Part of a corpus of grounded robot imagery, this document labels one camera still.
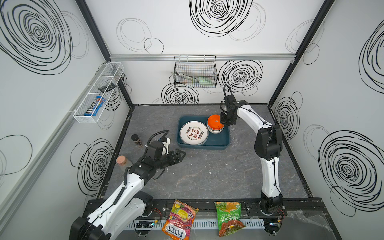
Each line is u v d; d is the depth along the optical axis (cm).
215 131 97
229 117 85
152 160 60
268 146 57
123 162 79
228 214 68
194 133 100
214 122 96
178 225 67
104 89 75
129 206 58
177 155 70
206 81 87
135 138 89
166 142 73
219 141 98
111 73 91
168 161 69
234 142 97
